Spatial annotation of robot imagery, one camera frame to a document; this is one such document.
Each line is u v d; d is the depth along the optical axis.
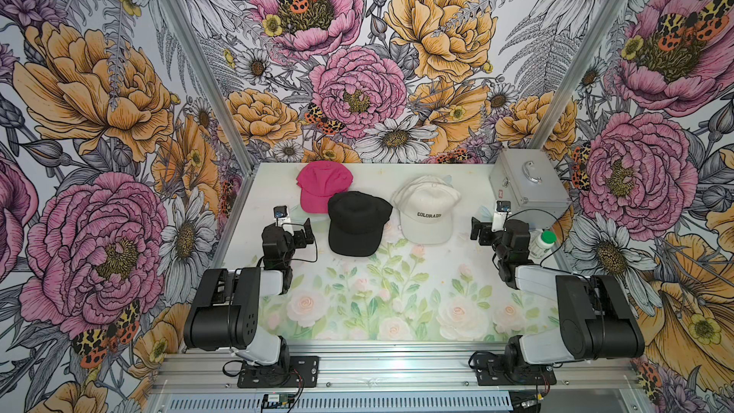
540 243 0.90
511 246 0.72
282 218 0.80
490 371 0.74
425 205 0.99
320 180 1.08
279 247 0.73
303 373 0.74
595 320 0.45
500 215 0.81
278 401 0.71
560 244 1.04
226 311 0.44
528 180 0.97
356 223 0.98
